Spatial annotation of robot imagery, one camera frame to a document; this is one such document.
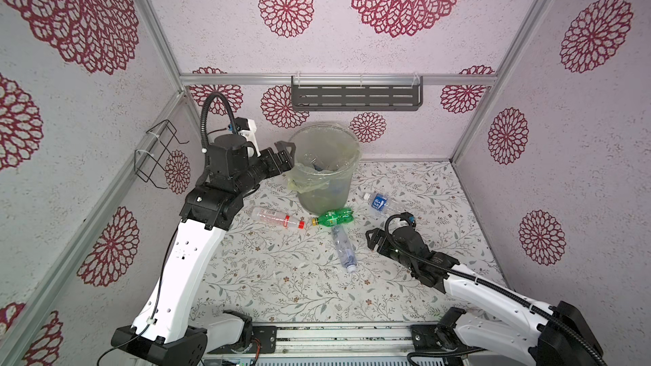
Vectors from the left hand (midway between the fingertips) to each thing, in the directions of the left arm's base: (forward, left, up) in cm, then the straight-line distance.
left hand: (281, 153), depth 65 cm
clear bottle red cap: (+3, +8, -37) cm, 38 cm away
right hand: (-9, -26, -29) cm, 40 cm away
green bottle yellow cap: (+3, -14, -36) cm, 39 cm away
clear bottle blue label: (+10, -33, -37) cm, 51 cm away
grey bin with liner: (+27, -12, -28) cm, 41 cm away
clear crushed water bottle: (-8, -18, -41) cm, 46 cm away
